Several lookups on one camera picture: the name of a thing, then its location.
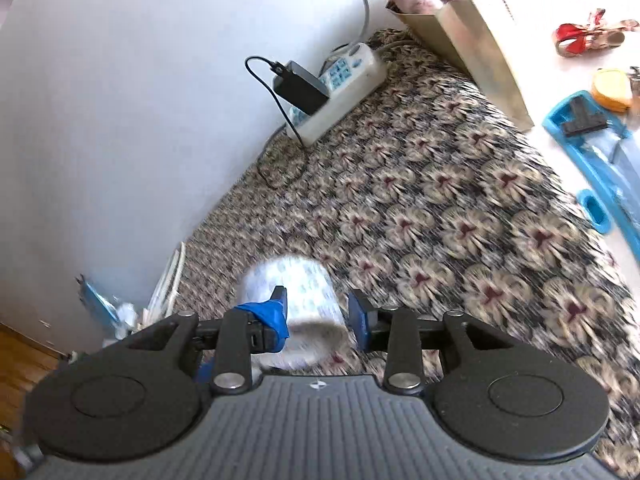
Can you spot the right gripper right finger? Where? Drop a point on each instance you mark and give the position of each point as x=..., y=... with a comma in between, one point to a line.
x=374, y=328

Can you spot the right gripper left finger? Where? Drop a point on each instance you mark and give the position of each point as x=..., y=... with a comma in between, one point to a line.
x=265, y=325

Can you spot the white blue patterned cup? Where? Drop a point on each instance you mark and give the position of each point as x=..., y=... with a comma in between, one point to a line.
x=315, y=322

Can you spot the black power adapter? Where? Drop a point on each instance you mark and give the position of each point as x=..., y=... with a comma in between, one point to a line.
x=300, y=88

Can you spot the white power strip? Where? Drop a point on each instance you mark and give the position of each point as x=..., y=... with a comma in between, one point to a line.
x=349, y=79

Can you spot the blue plastic tool tray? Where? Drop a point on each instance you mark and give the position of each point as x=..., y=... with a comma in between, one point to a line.
x=607, y=155

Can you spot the orange round object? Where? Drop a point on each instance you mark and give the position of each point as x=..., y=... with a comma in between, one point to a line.
x=611, y=89

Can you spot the blue notebook by wall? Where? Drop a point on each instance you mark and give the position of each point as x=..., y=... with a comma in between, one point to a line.
x=99, y=306

